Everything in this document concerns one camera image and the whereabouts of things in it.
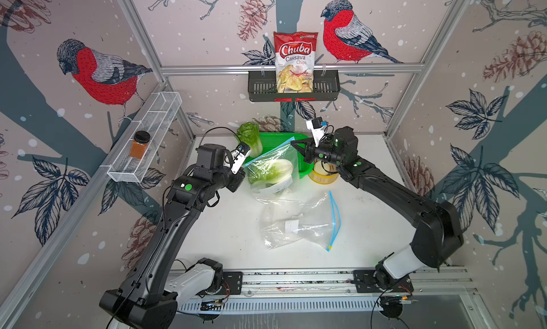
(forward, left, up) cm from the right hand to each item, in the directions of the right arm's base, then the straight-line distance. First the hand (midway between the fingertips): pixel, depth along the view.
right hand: (291, 142), depth 75 cm
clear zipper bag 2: (-15, -11, -30) cm, 36 cm away
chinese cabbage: (+19, +20, -15) cm, 32 cm away
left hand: (-9, +17, -1) cm, 19 cm away
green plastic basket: (+6, -7, -25) cm, 27 cm away
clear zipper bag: (-7, +1, -24) cm, 25 cm away
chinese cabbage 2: (-9, +7, -6) cm, 13 cm away
